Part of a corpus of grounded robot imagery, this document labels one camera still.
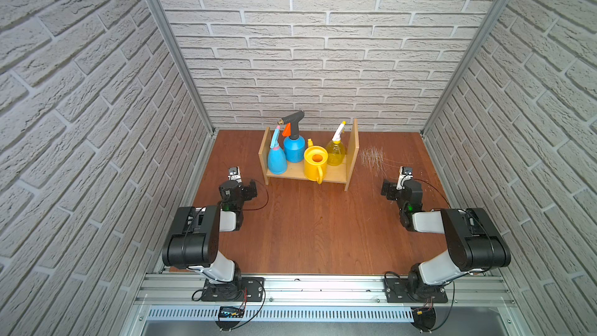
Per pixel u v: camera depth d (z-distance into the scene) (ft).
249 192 2.80
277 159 2.96
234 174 2.67
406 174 2.65
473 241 1.50
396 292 2.39
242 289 2.38
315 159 2.81
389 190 2.79
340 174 3.13
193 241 1.48
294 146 3.02
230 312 2.36
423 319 2.28
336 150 2.96
